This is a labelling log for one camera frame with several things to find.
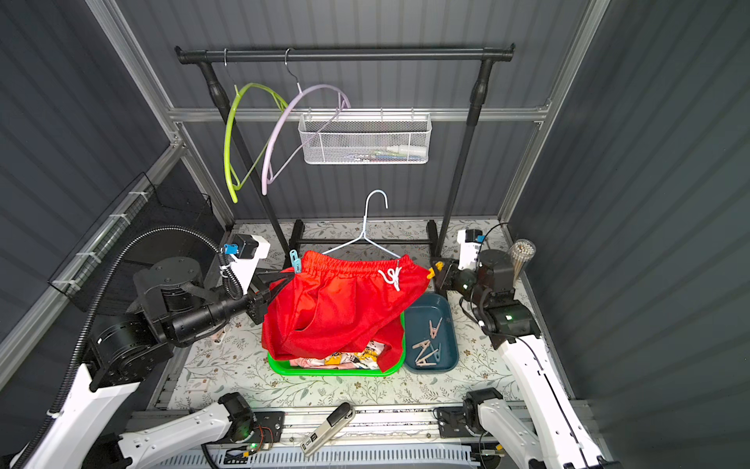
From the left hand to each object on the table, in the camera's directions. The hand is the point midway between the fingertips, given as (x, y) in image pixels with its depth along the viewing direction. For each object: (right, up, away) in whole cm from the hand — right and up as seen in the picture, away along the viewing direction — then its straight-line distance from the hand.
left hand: (288, 277), depth 53 cm
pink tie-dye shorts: (-3, -26, +26) cm, 37 cm away
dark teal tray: (+32, -23, +34) cm, 52 cm away
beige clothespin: (+29, -28, +30) cm, 50 cm away
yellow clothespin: (+31, +1, +16) cm, 35 cm away
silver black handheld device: (+5, -38, +17) cm, 42 cm away
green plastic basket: (-9, -26, +23) cm, 36 cm away
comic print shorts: (+13, -25, +24) cm, 37 cm away
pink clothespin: (+30, -24, +34) cm, 51 cm away
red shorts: (+8, -6, +9) cm, 13 cm away
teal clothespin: (+33, -26, +32) cm, 53 cm away
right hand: (+31, +2, +17) cm, 36 cm away
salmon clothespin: (+33, -20, +36) cm, 53 cm away
